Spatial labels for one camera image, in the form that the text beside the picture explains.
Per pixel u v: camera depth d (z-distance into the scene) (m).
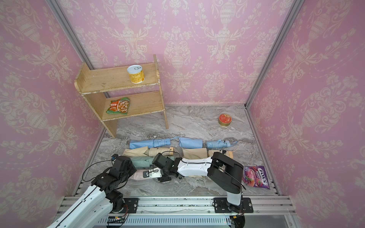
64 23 0.75
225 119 1.06
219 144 0.94
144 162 0.85
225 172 0.51
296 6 0.68
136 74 0.69
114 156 0.75
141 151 0.90
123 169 0.65
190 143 0.94
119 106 0.90
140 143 0.93
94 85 0.72
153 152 0.90
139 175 0.80
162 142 0.96
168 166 0.65
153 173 0.71
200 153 0.91
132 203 0.75
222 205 0.73
